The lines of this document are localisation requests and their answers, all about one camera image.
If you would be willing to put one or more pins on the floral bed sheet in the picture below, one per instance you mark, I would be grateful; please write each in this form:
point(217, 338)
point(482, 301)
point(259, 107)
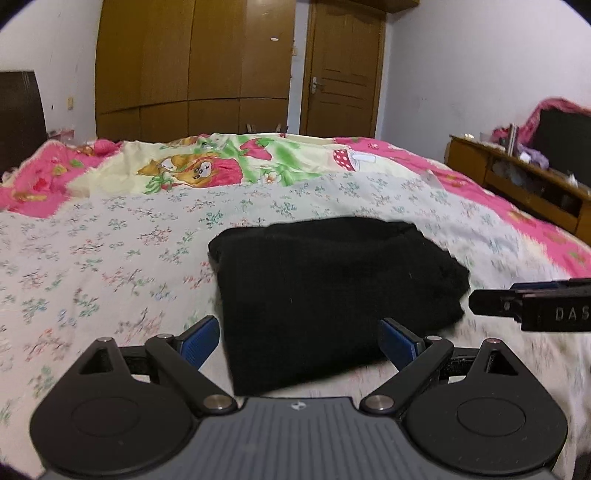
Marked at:
point(132, 266)

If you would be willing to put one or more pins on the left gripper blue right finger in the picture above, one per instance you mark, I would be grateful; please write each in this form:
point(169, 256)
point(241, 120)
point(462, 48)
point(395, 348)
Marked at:
point(418, 361)

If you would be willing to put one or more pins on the brown wooden door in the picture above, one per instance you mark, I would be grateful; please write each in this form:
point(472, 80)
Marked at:
point(343, 69)

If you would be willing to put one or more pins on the dark wooden headboard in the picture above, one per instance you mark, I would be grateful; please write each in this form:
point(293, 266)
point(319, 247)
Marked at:
point(22, 121)

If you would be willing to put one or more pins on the black pants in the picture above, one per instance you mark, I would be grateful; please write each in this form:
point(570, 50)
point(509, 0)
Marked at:
point(302, 301)

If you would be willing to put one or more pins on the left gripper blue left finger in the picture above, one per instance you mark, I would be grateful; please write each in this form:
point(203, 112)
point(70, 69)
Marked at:
point(177, 360)

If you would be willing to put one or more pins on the wooden tv cabinet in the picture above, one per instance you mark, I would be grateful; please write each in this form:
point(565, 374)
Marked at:
point(545, 194)

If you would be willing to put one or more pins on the black television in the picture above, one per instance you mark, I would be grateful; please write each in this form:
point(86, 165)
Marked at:
point(565, 140)

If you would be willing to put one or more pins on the pink cloth on television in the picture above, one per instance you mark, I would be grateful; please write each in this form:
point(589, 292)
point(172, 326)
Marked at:
point(528, 129)

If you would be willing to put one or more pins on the brown wooden wardrobe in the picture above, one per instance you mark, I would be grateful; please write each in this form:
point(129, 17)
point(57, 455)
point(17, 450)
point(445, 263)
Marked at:
point(170, 69)

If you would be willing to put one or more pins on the pink cartoon quilt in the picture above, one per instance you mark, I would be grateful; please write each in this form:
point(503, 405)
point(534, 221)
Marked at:
point(58, 172)

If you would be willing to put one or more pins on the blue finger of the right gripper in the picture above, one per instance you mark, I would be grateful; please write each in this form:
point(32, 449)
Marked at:
point(553, 306)

